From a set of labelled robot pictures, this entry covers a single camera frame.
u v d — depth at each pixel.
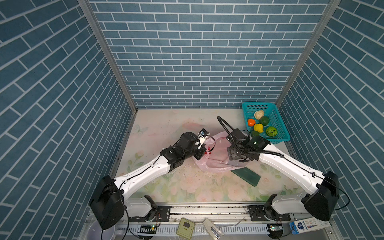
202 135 0.67
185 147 0.58
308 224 0.70
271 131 1.00
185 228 0.69
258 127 1.04
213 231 0.68
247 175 0.86
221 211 0.75
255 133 1.02
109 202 0.39
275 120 1.06
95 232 0.64
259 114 1.12
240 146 0.59
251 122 1.08
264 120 1.08
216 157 0.91
